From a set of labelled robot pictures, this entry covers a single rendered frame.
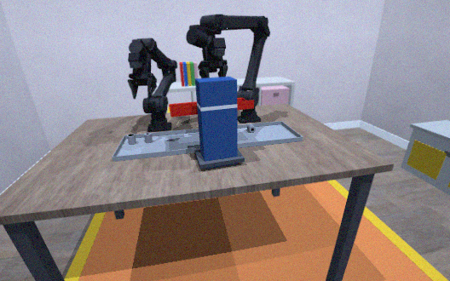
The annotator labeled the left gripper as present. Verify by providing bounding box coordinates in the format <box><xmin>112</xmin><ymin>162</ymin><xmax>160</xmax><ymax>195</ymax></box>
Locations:
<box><xmin>198</xmin><ymin>60</ymin><xmax>228</xmax><ymax>78</ymax></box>

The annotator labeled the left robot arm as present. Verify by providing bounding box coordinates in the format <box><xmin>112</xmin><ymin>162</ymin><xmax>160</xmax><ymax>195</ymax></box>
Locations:
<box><xmin>186</xmin><ymin>14</ymin><xmax>270</xmax><ymax>123</ymax></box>

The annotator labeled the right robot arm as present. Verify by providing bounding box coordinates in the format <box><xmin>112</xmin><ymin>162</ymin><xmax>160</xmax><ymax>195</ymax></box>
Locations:
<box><xmin>128</xmin><ymin>38</ymin><xmax>177</xmax><ymax>132</ymax></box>

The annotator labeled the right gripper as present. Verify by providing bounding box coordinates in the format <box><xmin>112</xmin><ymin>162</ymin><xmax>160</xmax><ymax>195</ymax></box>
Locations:
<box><xmin>128</xmin><ymin>73</ymin><xmax>157</xmax><ymax>99</ymax></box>

